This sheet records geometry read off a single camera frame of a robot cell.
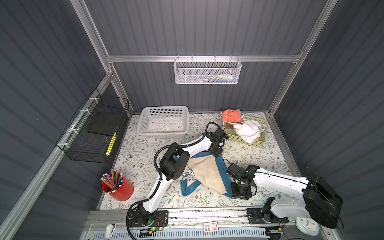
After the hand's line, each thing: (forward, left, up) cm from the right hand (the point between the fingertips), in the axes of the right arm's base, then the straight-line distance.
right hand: (235, 198), depth 80 cm
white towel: (+39, -14, +10) cm, 43 cm away
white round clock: (-13, -31, +3) cm, 34 cm away
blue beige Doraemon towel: (+15, +14, +3) cm, 21 cm away
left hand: (+29, +8, +1) cm, 30 cm away
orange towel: (+50, -4, +13) cm, 51 cm away
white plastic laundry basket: (+56, +47, +2) cm, 73 cm away
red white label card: (-13, +14, +2) cm, 19 cm away
